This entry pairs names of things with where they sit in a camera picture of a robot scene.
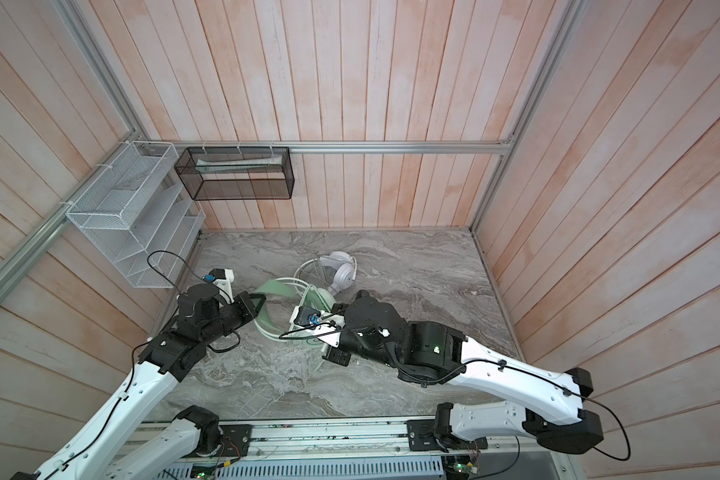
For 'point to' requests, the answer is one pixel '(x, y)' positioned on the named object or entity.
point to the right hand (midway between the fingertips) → (313, 322)
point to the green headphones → (282, 297)
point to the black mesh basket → (237, 172)
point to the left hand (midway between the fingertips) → (268, 303)
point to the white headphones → (345, 270)
